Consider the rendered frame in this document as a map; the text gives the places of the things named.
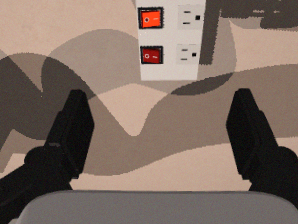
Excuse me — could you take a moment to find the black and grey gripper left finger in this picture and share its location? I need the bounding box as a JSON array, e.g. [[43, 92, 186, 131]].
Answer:
[[0, 89, 94, 224]]

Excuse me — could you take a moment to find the grey power strip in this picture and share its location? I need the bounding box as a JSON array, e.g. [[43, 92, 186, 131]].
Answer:
[[136, 0, 206, 80]]

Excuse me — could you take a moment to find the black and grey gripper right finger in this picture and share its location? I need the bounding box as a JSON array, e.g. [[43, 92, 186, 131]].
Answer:
[[226, 88, 298, 209]]

